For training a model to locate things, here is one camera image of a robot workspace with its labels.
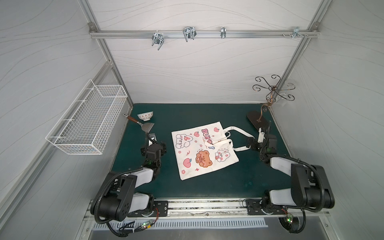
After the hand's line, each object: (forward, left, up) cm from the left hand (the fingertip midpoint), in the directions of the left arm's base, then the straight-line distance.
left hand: (154, 142), depth 90 cm
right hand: (+5, -64, -2) cm, 64 cm away
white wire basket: (-5, +25, +24) cm, 35 cm away
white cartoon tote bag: (+1, -32, -7) cm, 33 cm away
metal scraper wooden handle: (+18, +12, -8) cm, 23 cm away
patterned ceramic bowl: (+22, +10, -1) cm, 24 cm away
